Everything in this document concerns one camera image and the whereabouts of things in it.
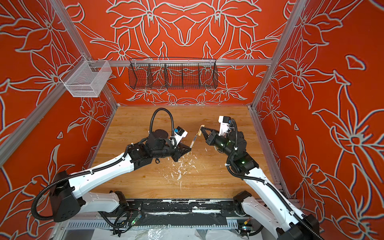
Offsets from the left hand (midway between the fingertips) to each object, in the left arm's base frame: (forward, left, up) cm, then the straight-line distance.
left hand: (190, 147), depth 70 cm
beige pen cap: (+5, -4, +6) cm, 9 cm away
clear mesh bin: (+40, +68, +9) cm, 80 cm away
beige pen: (+2, -1, +2) cm, 4 cm away
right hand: (+6, -4, +7) cm, 10 cm away
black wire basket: (+53, +15, +7) cm, 55 cm away
